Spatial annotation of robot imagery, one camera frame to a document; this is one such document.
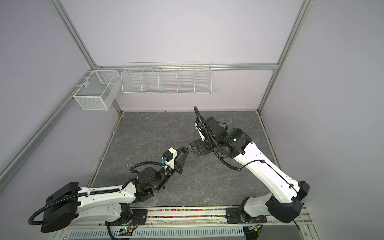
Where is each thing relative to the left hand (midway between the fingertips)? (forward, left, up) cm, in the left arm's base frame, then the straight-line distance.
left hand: (186, 151), depth 68 cm
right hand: (+2, -7, +2) cm, 8 cm away
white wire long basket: (+54, +12, +4) cm, 56 cm away
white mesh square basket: (+51, +58, -2) cm, 77 cm away
